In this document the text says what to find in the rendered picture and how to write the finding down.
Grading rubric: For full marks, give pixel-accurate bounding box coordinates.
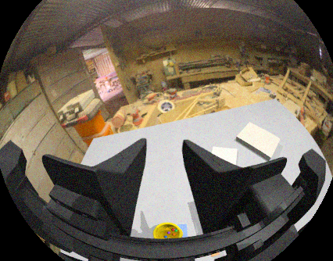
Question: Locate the cream flat rectangular block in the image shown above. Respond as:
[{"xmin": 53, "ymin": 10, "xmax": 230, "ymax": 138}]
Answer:
[{"xmin": 235, "ymin": 122, "xmax": 281, "ymax": 161}]

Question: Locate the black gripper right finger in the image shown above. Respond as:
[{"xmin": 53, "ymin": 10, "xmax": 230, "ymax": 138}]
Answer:
[{"xmin": 182, "ymin": 140, "xmax": 287, "ymax": 234}]

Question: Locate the yellow cup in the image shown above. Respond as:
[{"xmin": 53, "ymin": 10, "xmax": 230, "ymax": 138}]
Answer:
[{"xmin": 153, "ymin": 223, "xmax": 183, "ymax": 239}]

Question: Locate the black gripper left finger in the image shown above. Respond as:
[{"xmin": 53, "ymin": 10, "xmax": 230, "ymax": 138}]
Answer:
[{"xmin": 42, "ymin": 138, "xmax": 147, "ymax": 236}]

